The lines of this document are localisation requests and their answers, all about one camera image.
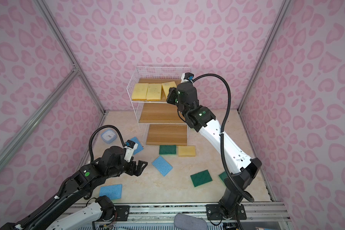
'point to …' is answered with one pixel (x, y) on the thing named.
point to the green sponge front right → (223, 176)
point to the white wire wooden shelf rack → (161, 123)
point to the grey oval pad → (183, 222)
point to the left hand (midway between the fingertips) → (141, 160)
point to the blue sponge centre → (162, 166)
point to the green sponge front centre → (201, 178)
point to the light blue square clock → (109, 135)
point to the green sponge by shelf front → (167, 150)
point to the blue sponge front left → (112, 192)
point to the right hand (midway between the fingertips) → (170, 89)
